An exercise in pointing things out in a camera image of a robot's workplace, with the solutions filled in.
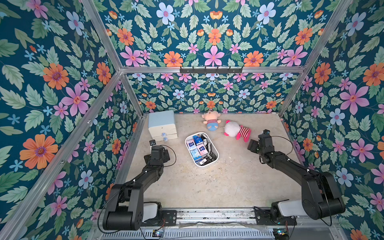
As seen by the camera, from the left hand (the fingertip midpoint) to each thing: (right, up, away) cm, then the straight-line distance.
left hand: (159, 152), depth 91 cm
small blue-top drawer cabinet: (0, +17, +3) cm, 17 cm away
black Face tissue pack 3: (+29, -5, -4) cm, 29 cm away
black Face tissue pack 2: (+31, +1, +2) cm, 31 cm away
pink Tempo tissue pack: (+27, +1, +1) cm, 27 cm away
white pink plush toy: (+48, +14, +10) cm, 51 cm away
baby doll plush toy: (+33, +23, +18) cm, 45 cm away
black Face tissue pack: (+28, +10, +7) cm, 30 cm away
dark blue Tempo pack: (+23, -2, -1) cm, 23 cm away
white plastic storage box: (+34, -1, +1) cm, 34 cm away
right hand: (+59, +6, +1) cm, 59 cm away
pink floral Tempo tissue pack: (+19, +4, +4) cm, 20 cm away
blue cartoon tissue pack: (+24, +7, +7) cm, 26 cm away
